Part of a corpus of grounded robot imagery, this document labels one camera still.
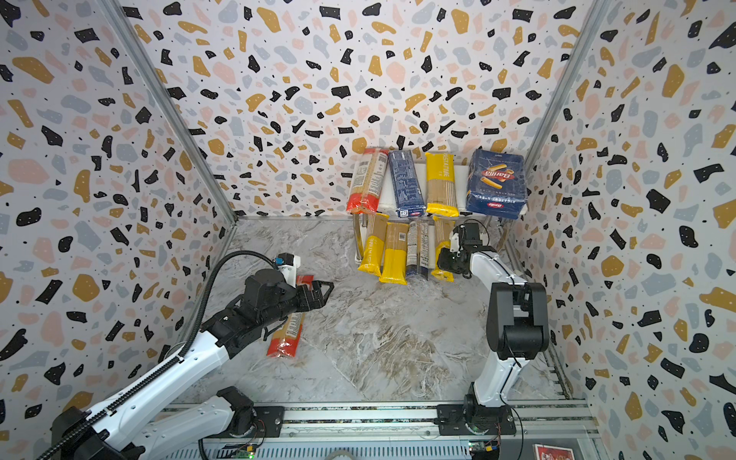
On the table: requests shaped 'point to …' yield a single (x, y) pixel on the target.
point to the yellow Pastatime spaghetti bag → (441, 193)
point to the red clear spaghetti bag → (368, 174)
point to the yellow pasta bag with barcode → (444, 227)
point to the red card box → (551, 452)
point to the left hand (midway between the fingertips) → (322, 283)
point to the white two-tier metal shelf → (395, 207)
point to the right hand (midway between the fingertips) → (439, 254)
